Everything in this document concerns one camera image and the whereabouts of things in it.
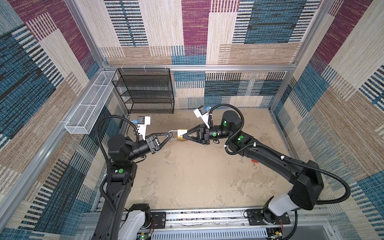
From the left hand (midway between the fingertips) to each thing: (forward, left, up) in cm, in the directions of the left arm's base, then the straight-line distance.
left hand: (172, 135), depth 59 cm
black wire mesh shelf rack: (+54, +25, -20) cm, 63 cm away
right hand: (-1, -5, -2) cm, 5 cm away
